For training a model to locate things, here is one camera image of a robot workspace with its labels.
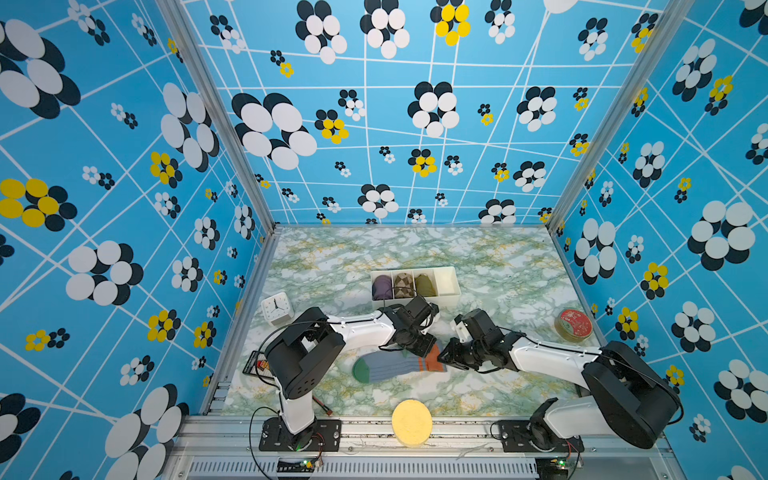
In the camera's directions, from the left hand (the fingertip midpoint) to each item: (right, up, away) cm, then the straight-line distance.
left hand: (433, 348), depth 87 cm
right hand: (+2, -3, -1) cm, 4 cm away
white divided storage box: (+6, +19, +15) cm, 25 cm away
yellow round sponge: (-7, -15, -13) cm, 21 cm away
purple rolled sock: (-15, +17, +8) cm, 24 cm away
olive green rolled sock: (-2, +17, +8) cm, 19 cm away
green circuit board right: (+26, -23, -17) cm, 39 cm away
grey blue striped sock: (-15, -4, -3) cm, 16 cm away
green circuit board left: (-35, -23, -16) cm, 45 cm away
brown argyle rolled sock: (-8, +17, +9) cm, 21 cm away
